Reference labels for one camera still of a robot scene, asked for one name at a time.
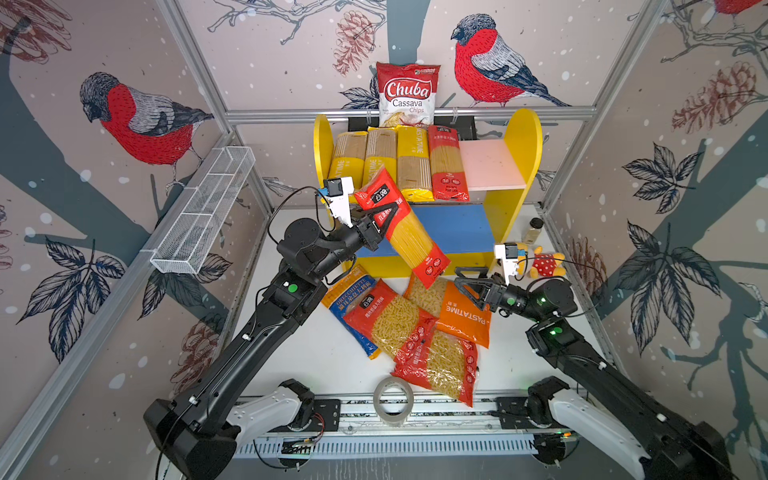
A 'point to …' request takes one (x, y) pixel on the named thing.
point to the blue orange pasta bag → (347, 291)
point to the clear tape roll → (389, 420)
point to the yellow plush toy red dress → (546, 264)
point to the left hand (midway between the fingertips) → (393, 205)
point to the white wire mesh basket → (187, 244)
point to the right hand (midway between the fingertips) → (451, 285)
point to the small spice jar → (533, 231)
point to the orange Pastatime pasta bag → (461, 317)
